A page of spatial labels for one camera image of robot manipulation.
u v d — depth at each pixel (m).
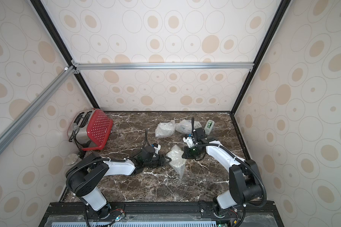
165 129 1.01
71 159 0.77
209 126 1.06
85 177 0.46
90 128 0.88
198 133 0.71
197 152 0.73
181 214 0.73
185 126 1.02
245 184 0.43
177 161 0.84
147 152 0.70
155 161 0.77
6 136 0.54
